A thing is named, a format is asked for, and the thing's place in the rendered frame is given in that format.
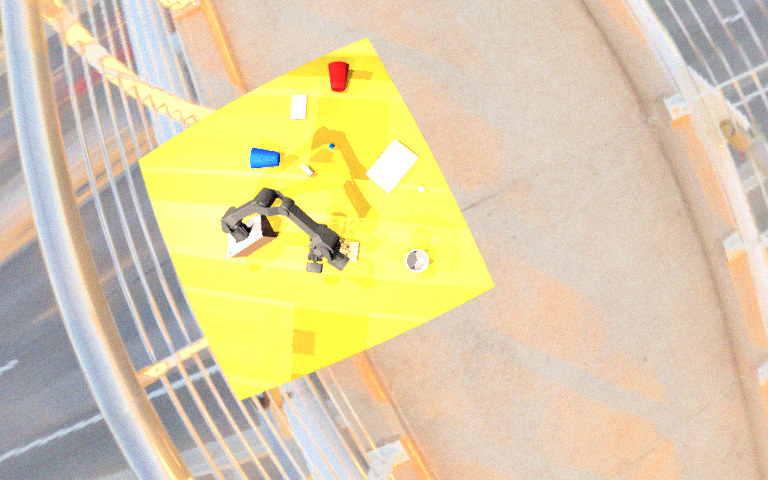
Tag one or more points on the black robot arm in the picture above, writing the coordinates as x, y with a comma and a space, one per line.
324, 244

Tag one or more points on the white cup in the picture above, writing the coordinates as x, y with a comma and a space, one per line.
417, 260

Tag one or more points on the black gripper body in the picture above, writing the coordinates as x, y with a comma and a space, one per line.
315, 267

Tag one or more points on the red cup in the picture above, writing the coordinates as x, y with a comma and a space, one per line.
338, 75

